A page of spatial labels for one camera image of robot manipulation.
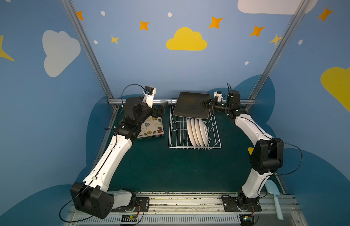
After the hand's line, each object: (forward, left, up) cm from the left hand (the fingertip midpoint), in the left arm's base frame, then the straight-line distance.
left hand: (158, 98), depth 71 cm
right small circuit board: (-47, -48, -43) cm, 80 cm away
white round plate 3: (-4, -24, -24) cm, 34 cm away
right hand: (+8, -24, -9) cm, 27 cm away
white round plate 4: (-3, -27, -25) cm, 37 cm away
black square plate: (+6, -17, -11) cm, 21 cm away
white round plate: (-5, -19, -24) cm, 31 cm away
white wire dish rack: (+1, -12, -39) cm, 40 cm away
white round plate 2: (+1, -20, -22) cm, 30 cm away
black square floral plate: (+9, +9, -38) cm, 40 cm away
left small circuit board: (-47, +15, -43) cm, 65 cm away
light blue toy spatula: (-32, -66, -39) cm, 83 cm away
